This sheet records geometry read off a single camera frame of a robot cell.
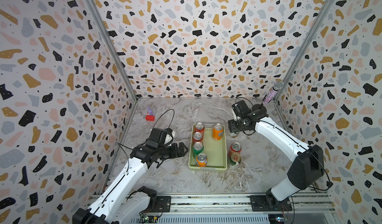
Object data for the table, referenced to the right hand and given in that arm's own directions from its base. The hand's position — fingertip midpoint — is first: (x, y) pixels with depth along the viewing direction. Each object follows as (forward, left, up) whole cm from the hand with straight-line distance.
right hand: (234, 125), depth 86 cm
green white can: (-4, 0, -3) cm, 5 cm away
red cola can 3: (-11, 0, -6) cm, 13 cm away
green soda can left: (-12, +20, -4) cm, 24 cm away
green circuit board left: (-44, +43, -15) cm, 63 cm away
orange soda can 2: (+1, +9, -6) cm, 11 cm away
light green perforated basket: (-8, +10, -16) cm, 20 cm away
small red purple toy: (+17, +58, -14) cm, 62 cm away
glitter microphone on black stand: (+19, -24, +6) cm, 31 cm away
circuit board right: (-42, -18, -17) cm, 48 cm away
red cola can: (+2, +20, -5) cm, 20 cm away
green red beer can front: (-18, +1, -5) cm, 19 cm away
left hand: (-16, +28, 0) cm, 32 cm away
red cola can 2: (-5, +21, -5) cm, 22 cm away
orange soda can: (-19, +18, -5) cm, 27 cm away
